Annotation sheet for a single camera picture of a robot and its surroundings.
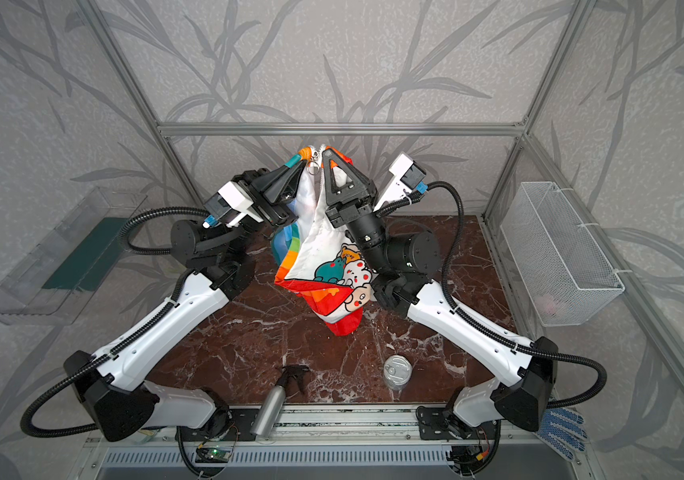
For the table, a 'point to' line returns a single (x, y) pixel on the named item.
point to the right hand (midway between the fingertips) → (333, 145)
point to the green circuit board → (212, 455)
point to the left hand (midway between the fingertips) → (300, 152)
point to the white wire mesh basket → (561, 266)
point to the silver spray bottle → (263, 423)
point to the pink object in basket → (546, 304)
